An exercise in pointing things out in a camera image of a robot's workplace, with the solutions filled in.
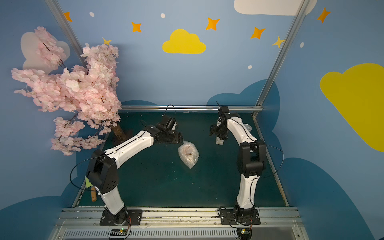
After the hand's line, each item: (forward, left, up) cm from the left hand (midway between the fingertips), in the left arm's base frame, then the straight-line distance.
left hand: (179, 136), depth 89 cm
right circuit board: (-46, -35, -18) cm, 61 cm away
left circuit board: (-47, +27, -17) cm, 57 cm away
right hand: (+5, -23, -4) cm, 24 cm away
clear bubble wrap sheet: (-8, -6, -6) cm, 12 cm away
